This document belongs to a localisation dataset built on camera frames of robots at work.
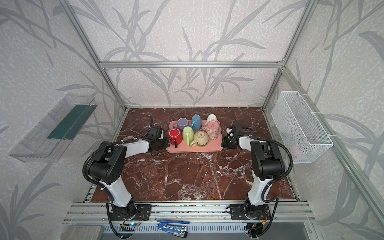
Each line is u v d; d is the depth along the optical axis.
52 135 0.65
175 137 0.94
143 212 0.72
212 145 0.99
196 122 1.02
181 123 1.01
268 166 0.50
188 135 0.94
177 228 0.68
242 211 0.73
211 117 1.02
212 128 0.94
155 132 0.79
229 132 0.91
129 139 1.02
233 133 0.81
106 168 0.48
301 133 0.63
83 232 0.67
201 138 0.93
